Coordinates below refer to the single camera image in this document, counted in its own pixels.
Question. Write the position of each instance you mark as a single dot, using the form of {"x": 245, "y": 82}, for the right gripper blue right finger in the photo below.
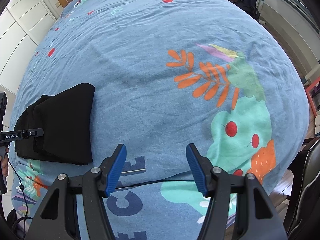
{"x": 255, "y": 218}

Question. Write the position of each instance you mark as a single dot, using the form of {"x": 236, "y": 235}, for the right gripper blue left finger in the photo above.
{"x": 57, "y": 217}

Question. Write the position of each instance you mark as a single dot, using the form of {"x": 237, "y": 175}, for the black pants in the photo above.
{"x": 64, "y": 119}

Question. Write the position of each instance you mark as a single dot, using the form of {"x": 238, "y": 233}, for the person's left hand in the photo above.
{"x": 5, "y": 162}

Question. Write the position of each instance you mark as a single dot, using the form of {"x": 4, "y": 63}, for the black office chair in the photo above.
{"x": 302, "y": 216}

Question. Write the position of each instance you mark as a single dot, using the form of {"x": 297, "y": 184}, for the white wardrobe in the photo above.
{"x": 24, "y": 24}

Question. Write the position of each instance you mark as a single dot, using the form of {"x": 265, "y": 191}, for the blue patterned bed cover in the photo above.
{"x": 166, "y": 73}

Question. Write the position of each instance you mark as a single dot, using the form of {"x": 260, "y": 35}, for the grey glass desk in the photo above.
{"x": 292, "y": 25}

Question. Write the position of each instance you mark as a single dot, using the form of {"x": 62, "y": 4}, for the black bag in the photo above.
{"x": 249, "y": 6}

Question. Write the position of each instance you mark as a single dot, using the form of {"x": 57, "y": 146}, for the red frame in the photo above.
{"x": 312, "y": 91}

